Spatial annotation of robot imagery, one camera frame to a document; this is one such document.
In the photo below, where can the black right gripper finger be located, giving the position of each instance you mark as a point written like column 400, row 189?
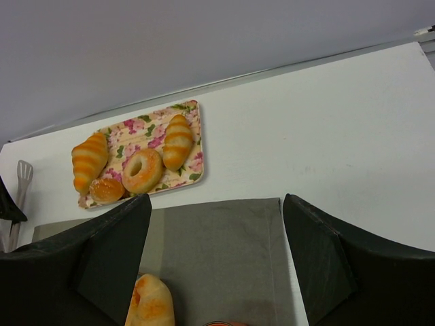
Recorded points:
column 349, row 276

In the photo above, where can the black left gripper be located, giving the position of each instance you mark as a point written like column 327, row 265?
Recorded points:
column 8, row 203

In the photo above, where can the metal tongs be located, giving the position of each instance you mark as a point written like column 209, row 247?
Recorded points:
column 25, row 176

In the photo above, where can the round bun front left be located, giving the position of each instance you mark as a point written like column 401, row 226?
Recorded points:
column 106, row 191

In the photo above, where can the left striped croissant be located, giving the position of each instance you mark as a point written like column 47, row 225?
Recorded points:
column 89, row 159

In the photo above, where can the striped croissant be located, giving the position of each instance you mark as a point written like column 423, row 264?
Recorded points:
column 178, row 143
column 89, row 159

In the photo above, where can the glazed bagel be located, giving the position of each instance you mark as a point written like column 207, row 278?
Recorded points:
column 143, row 171

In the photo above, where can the orange mug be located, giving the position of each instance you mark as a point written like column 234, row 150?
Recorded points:
column 225, row 323

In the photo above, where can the floral rectangular tray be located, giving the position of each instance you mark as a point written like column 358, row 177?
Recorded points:
column 148, row 132

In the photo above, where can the right striped croissant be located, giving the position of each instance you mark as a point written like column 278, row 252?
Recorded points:
column 178, row 143

